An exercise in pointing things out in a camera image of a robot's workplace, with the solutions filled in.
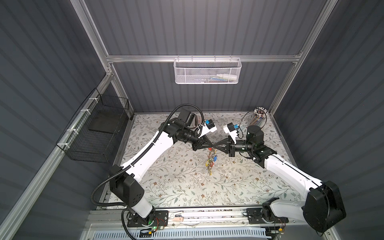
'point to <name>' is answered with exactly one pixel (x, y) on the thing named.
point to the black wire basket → (94, 134)
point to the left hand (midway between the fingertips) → (211, 144)
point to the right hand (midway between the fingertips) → (216, 148)
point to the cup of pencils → (259, 117)
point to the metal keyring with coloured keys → (212, 157)
